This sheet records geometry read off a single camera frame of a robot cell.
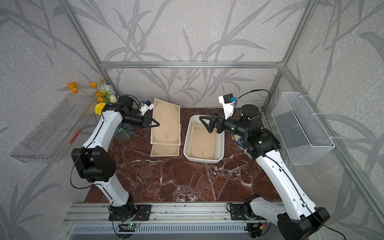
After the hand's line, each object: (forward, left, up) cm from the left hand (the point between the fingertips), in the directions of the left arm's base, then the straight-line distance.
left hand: (157, 123), depth 80 cm
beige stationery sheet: (+9, -4, -3) cm, 11 cm away
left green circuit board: (-43, +9, -24) cm, 50 cm away
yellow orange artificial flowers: (+23, +37, +1) cm, 44 cm away
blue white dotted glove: (+5, -50, -23) cm, 56 cm away
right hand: (-8, -26, +17) cm, 32 cm away
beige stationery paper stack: (+2, -25, -24) cm, 35 cm away
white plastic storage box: (+1, -37, -22) cm, 43 cm away
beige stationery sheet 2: (-3, -1, -24) cm, 24 cm away
